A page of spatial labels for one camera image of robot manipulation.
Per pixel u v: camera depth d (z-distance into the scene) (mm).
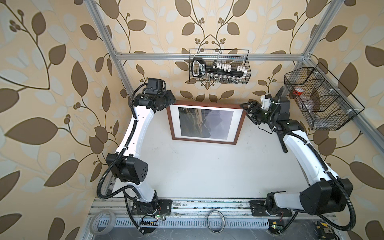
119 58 935
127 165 433
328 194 389
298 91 807
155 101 537
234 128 866
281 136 544
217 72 845
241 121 820
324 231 663
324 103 732
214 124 862
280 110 568
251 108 678
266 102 703
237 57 911
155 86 578
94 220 691
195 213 737
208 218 732
